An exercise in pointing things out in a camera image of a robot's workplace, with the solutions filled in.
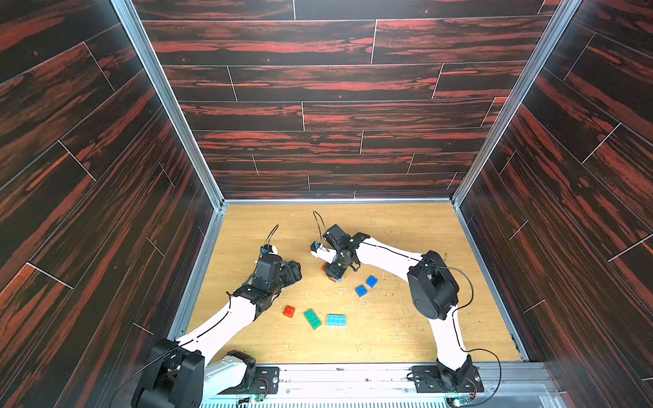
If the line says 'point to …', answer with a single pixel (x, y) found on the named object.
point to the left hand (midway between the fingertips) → (294, 268)
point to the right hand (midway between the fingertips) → (336, 264)
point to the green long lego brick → (312, 319)
